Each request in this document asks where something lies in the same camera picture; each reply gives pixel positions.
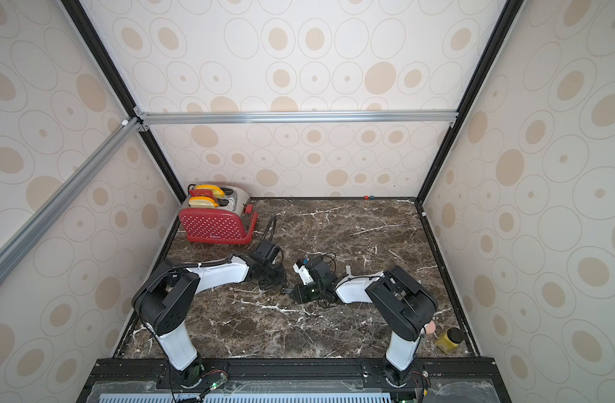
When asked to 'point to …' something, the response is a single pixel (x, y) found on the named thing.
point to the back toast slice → (217, 191)
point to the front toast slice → (202, 201)
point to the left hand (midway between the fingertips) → (293, 280)
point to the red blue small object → (370, 197)
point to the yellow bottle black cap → (451, 339)
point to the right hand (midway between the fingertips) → (290, 301)
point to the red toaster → (220, 214)
